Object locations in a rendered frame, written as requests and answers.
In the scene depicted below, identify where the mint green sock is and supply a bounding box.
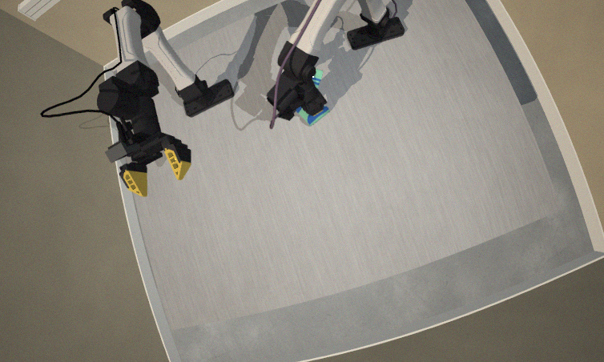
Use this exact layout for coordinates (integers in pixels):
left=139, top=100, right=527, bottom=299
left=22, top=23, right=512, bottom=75
left=296, top=69, right=330, bottom=126

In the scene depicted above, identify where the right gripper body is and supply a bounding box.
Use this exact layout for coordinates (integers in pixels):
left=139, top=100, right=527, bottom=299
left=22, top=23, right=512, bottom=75
left=119, top=119, right=191, bottom=188

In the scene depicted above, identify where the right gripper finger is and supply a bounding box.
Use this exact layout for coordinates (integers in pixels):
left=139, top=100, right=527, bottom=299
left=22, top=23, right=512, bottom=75
left=165, top=148, right=191, bottom=180
left=123, top=170, right=147, bottom=197

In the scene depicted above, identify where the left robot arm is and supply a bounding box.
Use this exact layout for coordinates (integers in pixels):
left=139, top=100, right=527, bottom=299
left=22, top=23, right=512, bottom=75
left=276, top=0, right=405, bottom=121

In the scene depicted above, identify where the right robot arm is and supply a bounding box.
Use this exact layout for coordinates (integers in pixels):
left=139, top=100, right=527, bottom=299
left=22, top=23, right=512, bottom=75
left=97, top=0, right=233, bottom=163

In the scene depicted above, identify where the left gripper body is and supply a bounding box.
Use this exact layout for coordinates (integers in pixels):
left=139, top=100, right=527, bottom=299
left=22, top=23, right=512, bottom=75
left=297, top=82, right=327, bottom=116

